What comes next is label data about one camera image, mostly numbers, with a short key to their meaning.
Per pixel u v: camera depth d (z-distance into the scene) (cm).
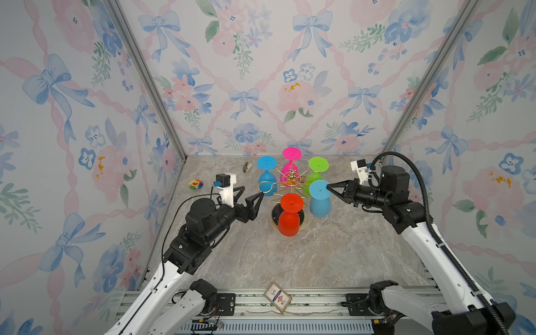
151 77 88
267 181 85
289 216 72
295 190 78
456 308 40
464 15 70
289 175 73
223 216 55
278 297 75
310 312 73
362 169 65
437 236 46
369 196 60
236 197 66
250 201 56
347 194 60
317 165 77
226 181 54
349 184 64
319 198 68
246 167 111
